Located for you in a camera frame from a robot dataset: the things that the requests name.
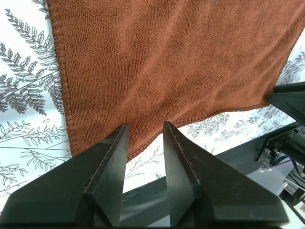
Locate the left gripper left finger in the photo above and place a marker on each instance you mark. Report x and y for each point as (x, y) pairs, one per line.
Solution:
(84, 191)

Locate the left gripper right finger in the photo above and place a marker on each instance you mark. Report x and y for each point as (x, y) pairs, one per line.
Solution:
(204, 191)

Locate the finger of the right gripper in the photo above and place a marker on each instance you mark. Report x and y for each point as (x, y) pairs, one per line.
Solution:
(290, 98)

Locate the orange brown towel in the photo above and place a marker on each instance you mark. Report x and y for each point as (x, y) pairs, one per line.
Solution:
(143, 62)

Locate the floral table mat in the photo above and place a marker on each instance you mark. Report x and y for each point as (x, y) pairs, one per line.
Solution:
(33, 134)

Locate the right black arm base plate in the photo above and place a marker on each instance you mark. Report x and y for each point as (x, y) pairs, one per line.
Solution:
(289, 140)

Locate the aluminium frame rail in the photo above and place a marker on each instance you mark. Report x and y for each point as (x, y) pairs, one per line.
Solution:
(148, 204)

